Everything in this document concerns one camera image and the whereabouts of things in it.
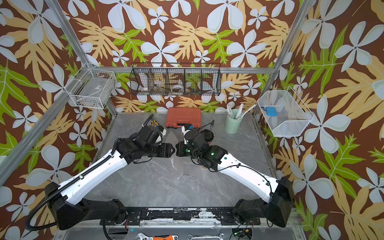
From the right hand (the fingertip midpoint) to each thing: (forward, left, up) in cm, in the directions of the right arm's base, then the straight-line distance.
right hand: (173, 145), depth 72 cm
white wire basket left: (+33, +47, +10) cm, 59 cm away
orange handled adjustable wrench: (-35, +14, -23) cm, 44 cm away
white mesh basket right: (+20, -63, +2) cm, 66 cm away
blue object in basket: (+23, -55, +1) cm, 60 cm away
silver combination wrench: (-35, -8, -24) cm, 43 cm away
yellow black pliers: (+37, +20, -24) cm, 49 cm away
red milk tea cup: (-1, -15, -22) cm, 27 cm away
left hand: (0, +2, -3) cm, 3 cm away
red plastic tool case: (+38, +2, -20) cm, 43 cm away
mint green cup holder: (+28, -38, -17) cm, 50 cm away
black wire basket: (+47, +1, +7) cm, 47 cm away
